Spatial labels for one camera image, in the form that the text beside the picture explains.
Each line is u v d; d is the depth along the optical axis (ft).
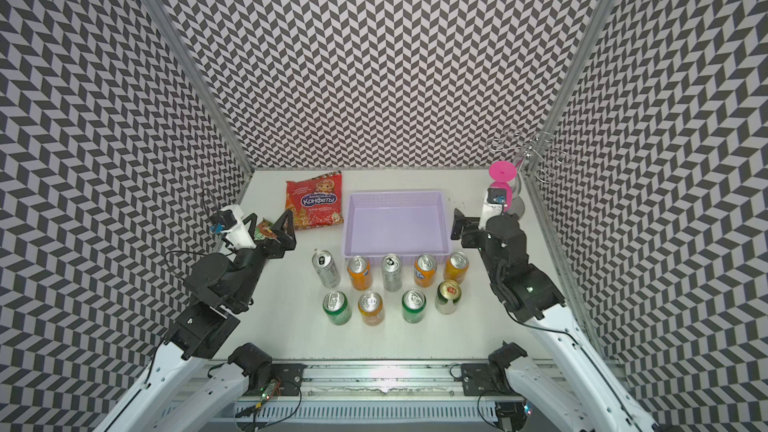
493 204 1.97
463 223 2.03
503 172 2.71
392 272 2.60
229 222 1.74
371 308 2.54
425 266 2.73
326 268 2.58
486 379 2.41
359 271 2.70
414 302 2.57
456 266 2.71
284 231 1.93
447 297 2.53
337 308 2.46
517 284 1.62
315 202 3.38
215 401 1.84
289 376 2.38
